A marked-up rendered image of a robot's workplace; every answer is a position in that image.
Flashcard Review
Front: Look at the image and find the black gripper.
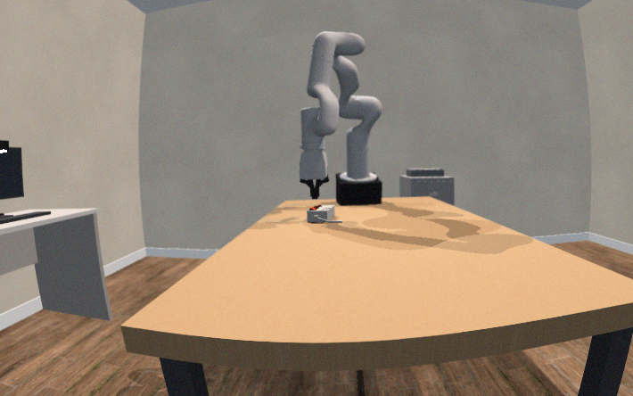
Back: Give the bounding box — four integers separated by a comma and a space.
300, 151, 329, 199

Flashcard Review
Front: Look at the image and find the white power strip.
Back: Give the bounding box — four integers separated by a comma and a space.
307, 205, 342, 223

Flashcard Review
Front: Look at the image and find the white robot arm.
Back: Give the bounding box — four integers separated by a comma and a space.
300, 31, 382, 183

